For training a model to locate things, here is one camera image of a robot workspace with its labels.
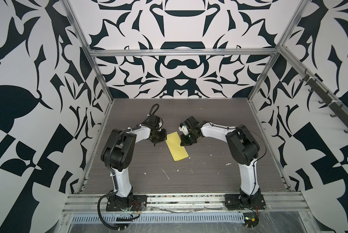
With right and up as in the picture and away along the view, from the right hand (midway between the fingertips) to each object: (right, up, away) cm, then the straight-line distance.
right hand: (182, 143), depth 95 cm
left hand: (-10, +5, +2) cm, 11 cm away
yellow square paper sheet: (-3, -5, -3) cm, 7 cm away
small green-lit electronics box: (+32, -32, -24) cm, 51 cm away
